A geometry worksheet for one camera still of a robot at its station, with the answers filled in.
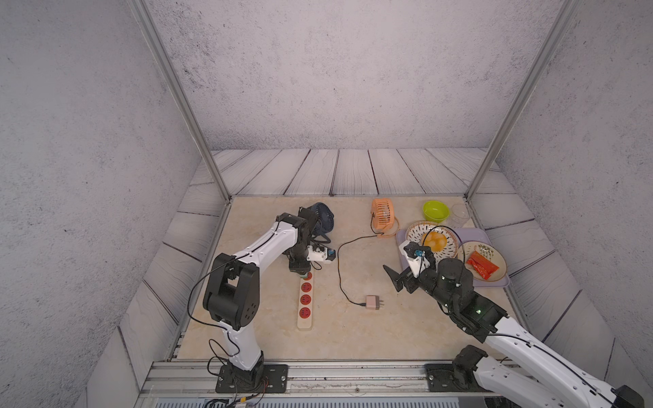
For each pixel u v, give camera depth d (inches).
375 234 40.7
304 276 34.9
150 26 28.6
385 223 40.0
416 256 23.9
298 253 30.6
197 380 29.4
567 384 16.7
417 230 41.4
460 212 43.6
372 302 34.0
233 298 19.0
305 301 34.1
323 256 31.8
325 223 41.0
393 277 26.9
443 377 28.6
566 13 27.6
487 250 39.0
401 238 41.0
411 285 26.4
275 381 28.8
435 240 39.1
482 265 37.0
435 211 43.7
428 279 24.7
